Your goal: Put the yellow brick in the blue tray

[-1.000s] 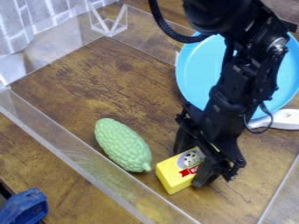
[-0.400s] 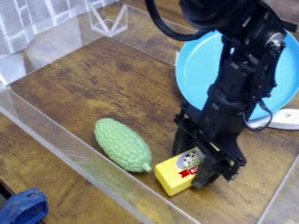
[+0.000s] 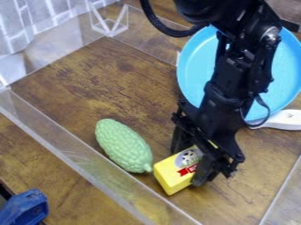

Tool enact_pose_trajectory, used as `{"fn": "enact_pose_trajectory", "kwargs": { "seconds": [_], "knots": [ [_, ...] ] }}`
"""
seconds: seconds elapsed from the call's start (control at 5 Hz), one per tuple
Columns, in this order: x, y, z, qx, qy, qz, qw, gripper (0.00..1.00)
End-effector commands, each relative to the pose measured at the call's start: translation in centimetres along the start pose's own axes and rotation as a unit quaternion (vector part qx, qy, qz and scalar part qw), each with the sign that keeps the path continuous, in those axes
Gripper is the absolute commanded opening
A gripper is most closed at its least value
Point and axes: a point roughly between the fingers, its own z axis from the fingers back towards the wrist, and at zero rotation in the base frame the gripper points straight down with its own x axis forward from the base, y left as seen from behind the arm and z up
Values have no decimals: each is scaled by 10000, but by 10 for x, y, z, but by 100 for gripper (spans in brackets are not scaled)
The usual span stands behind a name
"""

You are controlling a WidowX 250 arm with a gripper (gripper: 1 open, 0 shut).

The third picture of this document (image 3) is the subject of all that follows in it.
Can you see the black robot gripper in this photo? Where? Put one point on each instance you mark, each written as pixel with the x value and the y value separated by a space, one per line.
pixel 209 127

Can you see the yellow butter brick toy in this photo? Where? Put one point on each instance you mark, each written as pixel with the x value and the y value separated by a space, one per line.
pixel 174 171

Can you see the green bitter gourd toy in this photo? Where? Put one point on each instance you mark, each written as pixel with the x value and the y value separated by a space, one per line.
pixel 123 145

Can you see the blue round plastic tray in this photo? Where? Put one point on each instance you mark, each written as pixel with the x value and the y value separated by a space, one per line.
pixel 196 68

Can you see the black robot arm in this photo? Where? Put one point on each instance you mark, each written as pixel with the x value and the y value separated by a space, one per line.
pixel 248 35

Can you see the white plastic object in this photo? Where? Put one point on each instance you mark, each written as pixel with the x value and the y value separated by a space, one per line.
pixel 284 120

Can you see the grey checkered curtain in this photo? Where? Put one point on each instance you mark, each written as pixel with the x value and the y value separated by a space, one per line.
pixel 27 17

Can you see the clear acrylic enclosure wall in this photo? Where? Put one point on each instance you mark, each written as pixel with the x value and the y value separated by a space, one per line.
pixel 106 66

